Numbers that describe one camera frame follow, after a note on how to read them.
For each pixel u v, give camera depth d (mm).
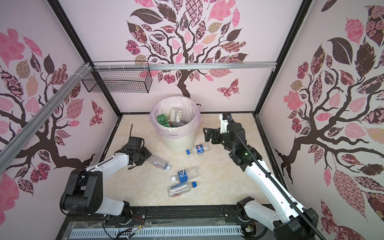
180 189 813
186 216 758
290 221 376
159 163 880
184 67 918
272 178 441
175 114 914
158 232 697
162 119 851
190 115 955
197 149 939
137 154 708
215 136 630
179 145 880
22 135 537
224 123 633
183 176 813
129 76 948
